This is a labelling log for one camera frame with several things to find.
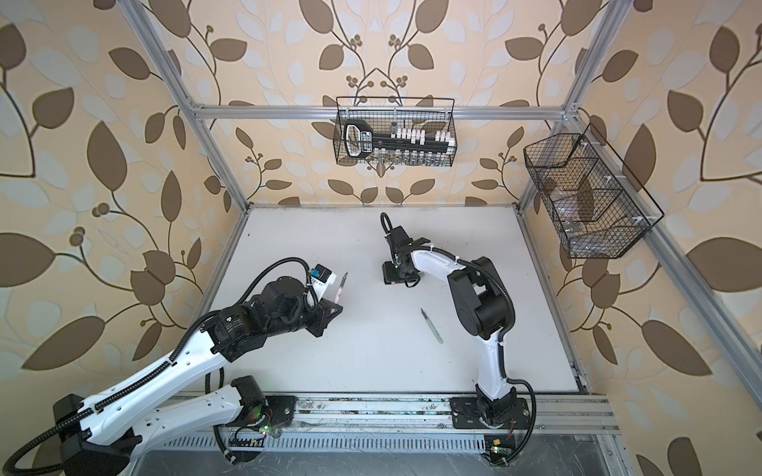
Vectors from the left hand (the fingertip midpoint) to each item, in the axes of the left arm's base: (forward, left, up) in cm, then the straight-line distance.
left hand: (342, 307), depth 71 cm
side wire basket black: (+22, -62, +13) cm, 68 cm away
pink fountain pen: (+5, 0, +4) cm, 6 cm away
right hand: (+19, -12, -19) cm, 29 cm away
